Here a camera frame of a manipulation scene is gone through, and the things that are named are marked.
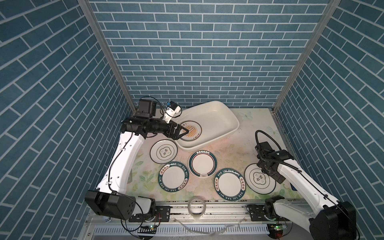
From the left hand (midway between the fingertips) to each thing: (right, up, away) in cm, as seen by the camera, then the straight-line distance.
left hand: (181, 127), depth 70 cm
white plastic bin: (+14, +3, +42) cm, 44 cm away
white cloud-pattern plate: (+42, -32, +15) cm, 55 cm away
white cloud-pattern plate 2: (-15, -17, +26) cm, 35 cm away
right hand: (+46, -23, +11) cm, 52 cm away
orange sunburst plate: (+5, -4, +36) cm, 36 cm away
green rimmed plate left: (-7, -30, +19) cm, 37 cm away
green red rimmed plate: (+10, -23, +22) cm, 34 cm away
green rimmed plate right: (+26, -32, +13) cm, 43 cm away
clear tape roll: (+8, -43, +2) cm, 44 cm away
